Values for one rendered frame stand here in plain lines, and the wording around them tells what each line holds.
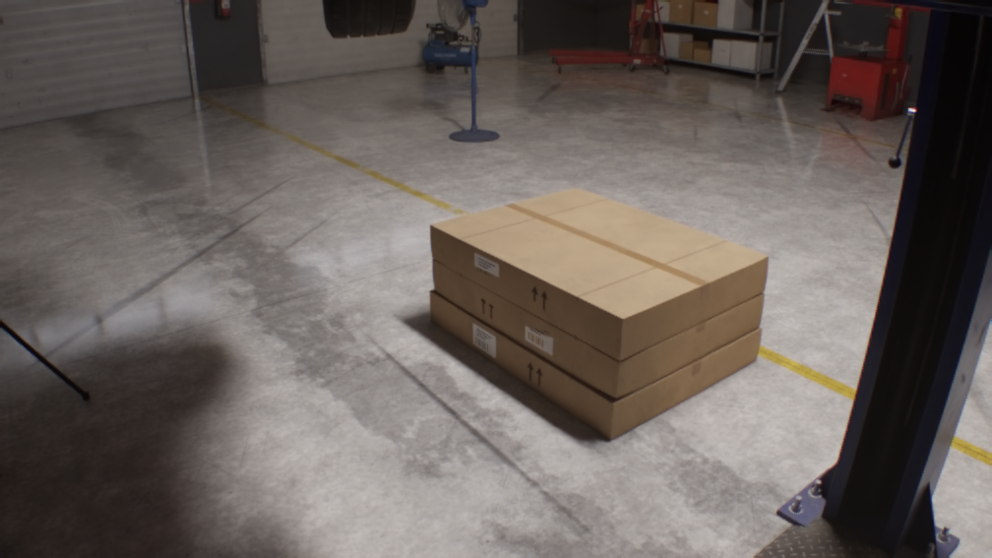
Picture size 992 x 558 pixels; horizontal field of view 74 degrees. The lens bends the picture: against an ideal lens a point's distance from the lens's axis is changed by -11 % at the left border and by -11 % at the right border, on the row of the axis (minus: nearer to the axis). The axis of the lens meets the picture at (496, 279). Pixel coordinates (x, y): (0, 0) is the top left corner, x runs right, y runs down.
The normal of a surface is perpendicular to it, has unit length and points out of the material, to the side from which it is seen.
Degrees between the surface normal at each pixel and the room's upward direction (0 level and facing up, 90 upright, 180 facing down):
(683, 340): 90
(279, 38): 90
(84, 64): 90
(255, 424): 0
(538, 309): 90
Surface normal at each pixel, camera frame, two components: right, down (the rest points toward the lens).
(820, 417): 0.00, -0.91
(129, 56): 0.61, 0.33
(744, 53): -0.77, 0.26
